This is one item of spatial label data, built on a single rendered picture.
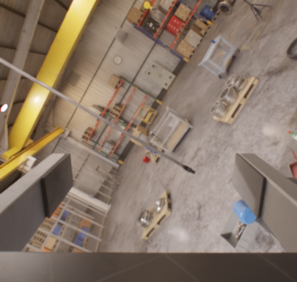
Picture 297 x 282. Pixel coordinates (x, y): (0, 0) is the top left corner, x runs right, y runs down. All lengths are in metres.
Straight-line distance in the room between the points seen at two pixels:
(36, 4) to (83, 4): 2.05
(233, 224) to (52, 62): 10.78
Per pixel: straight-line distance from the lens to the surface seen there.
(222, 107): 5.49
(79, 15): 12.06
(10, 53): 12.69
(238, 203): 2.27
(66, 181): 0.16
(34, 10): 12.21
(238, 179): 0.17
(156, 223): 6.00
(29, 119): 13.09
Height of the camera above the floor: 2.41
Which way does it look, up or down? 10 degrees down
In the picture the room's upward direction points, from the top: 59 degrees counter-clockwise
